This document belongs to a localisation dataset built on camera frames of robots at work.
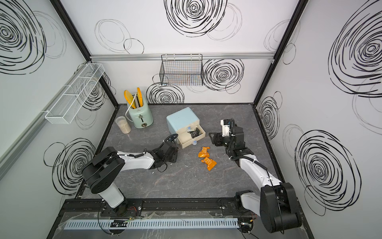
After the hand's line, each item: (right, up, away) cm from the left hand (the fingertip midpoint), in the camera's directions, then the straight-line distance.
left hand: (174, 153), depth 94 cm
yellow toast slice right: (-23, +36, +3) cm, 43 cm away
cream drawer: (+7, +10, 0) cm, 12 cm away
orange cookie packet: (+19, 0, -1) cm, 19 cm away
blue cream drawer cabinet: (+6, +21, -1) cm, 21 cm away
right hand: (+24, +14, -10) cm, 29 cm away
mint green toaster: (-22, +23, +2) cm, 32 cm away
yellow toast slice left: (-30, +36, +3) cm, 47 cm away
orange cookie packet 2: (+22, -5, -5) cm, 23 cm away
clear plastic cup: (-35, +18, +4) cm, 39 cm away
